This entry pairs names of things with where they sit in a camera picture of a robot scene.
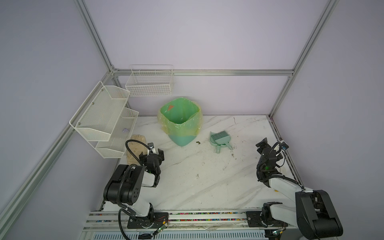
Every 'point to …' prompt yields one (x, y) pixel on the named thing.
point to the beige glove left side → (136, 149)
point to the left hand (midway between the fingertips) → (150, 151)
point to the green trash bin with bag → (181, 119)
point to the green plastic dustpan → (212, 141)
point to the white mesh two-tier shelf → (103, 120)
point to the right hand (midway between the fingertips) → (269, 142)
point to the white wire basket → (150, 80)
